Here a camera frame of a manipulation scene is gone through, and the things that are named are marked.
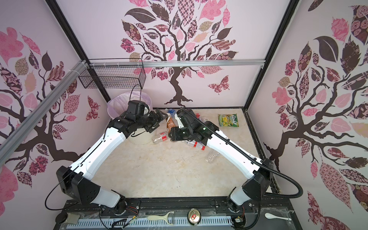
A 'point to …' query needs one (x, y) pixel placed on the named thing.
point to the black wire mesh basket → (127, 73)
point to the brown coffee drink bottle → (170, 123)
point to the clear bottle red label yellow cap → (162, 137)
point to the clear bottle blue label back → (172, 111)
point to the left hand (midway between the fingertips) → (164, 121)
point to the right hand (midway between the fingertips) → (172, 133)
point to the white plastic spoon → (271, 216)
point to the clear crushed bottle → (211, 155)
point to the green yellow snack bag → (228, 120)
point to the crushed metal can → (194, 216)
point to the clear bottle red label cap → (194, 143)
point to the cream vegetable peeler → (165, 217)
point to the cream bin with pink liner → (118, 104)
